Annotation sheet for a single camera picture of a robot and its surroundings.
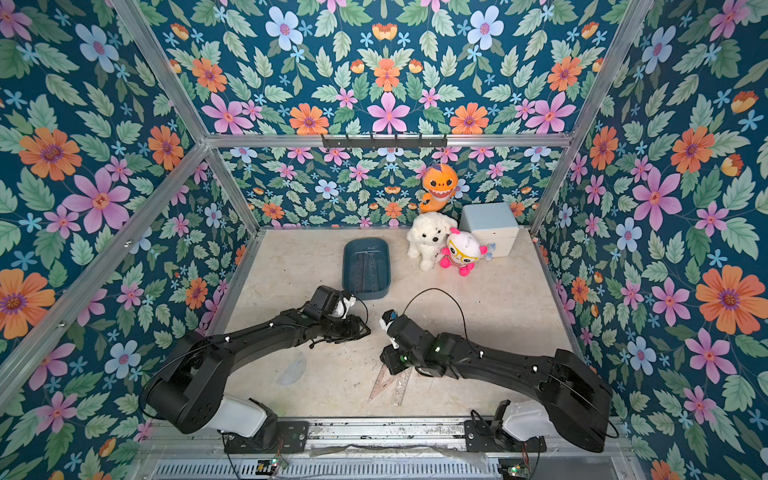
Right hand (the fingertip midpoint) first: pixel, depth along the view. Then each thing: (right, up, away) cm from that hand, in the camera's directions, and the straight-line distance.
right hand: (384, 354), depth 79 cm
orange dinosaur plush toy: (+17, +50, +17) cm, 56 cm away
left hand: (-5, +5, +8) cm, 10 cm away
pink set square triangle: (-1, -9, +4) cm, 10 cm away
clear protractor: (-27, -6, +6) cm, 28 cm away
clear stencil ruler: (-6, +21, +28) cm, 36 cm away
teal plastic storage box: (-9, +22, +29) cm, 37 cm away
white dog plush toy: (+12, +33, +17) cm, 39 cm away
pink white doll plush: (+24, +28, +16) cm, 40 cm away
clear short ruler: (+4, -10, +3) cm, 11 cm away
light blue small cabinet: (+35, +37, +20) cm, 55 cm away
